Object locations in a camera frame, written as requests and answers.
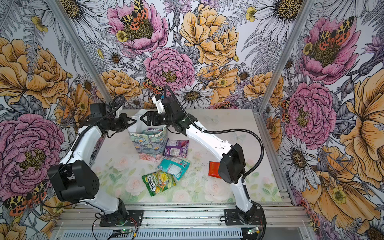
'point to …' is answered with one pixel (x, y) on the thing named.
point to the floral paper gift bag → (149, 141)
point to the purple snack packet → (176, 148)
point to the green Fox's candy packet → (158, 182)
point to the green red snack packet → (151, 131)
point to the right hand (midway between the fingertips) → (148, 121)
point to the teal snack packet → (176, 167)
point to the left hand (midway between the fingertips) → (136, 125)
